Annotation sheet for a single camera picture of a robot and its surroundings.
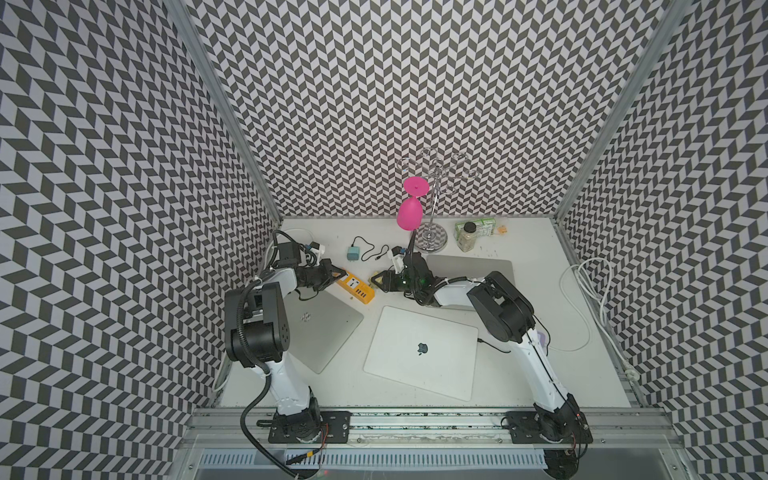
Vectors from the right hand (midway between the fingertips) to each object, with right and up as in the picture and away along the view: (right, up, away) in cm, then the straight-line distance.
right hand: (375, 281), depth 99 cm
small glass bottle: (+32, +15, +3) cm, 35 cm away
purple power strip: (+38, -7, -38) cm, 54 cm away
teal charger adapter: (-8, +9, +7) cm, 14 cm away
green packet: (+38, +19, +9) cm, 43 cm away
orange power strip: (-5, -2, -3) cm, 6 cm away
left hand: (-9, +3, -5) cm, 11 cm away
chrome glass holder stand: (+20, +15, 0) cm, 25 cm away
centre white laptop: (+16, -18, -15) cm, 28 cm away
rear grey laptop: (+22, 0, -27) cm, 35 cm away
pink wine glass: (+12, +23, -11) cm, 28 cm away
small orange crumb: (+48, +18, +13) cm, 53 cm away
